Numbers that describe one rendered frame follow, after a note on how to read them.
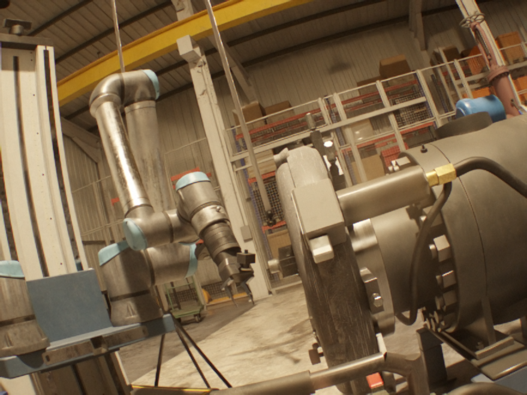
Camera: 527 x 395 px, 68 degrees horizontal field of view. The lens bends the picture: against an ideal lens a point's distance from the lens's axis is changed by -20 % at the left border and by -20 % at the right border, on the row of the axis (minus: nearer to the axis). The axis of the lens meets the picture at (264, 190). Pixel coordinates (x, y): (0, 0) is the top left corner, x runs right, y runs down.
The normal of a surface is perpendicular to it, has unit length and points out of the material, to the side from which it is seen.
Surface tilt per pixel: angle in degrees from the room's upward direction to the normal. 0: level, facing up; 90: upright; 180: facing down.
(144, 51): 90
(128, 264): 88
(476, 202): 74
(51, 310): 90
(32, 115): 90
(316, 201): 68
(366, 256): 79
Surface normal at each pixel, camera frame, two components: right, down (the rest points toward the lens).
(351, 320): -0.07, 0.07
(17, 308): 0.75, -0.30
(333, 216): -0.21, -0.46
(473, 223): -0.14, -0.22
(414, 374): -0.35, -0.02
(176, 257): 0.50, -0.09
